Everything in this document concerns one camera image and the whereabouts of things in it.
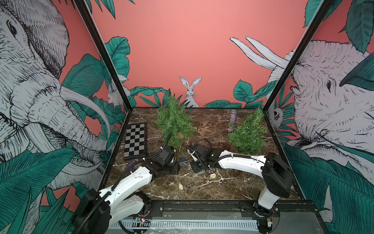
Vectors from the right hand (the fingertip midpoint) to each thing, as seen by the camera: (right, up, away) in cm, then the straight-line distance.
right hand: (191, 164), depth 83 cm
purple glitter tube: (+32, +27, +27) cm, 50 cm away
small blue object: (-5, +1, +7) cm, 9 cm away
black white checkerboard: (-39, +12, +15) cm, 43 cm away
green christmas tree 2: (+29, +18, -11) cm, 36 cm away
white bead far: (+13, -7, +1) cm, 15 cm away
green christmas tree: (-10, +27, -10) cm, 30 cm away
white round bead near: (-6, -11, -4) cm, 13 cm away
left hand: (-7, 0, 0) cm, 7 cm away
